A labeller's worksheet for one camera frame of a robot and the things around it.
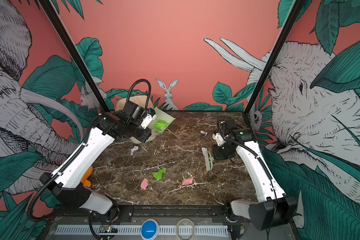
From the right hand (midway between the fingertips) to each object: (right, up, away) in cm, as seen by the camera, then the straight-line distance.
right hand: (213, 154), depth 73 cm
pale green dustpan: (-26, +20, +3) cm, 33 cm away
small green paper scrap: (-26, +15, -2) cm, 31 cm away
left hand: (-32, +12, -3) cm, 34 cm away
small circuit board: (-51, -35, -3) cm, 62 cm away
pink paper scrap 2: (-12, -18, +11) cm, 24 cm away
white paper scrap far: (-1, +9, +34) cm, 36 cm away
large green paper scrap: (-30, -15, +13) cm, 36 cm away
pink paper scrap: (-38, -19, +11) cm, 44 cm away
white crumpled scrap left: (-47, -1, +25) cm, 53 cm away
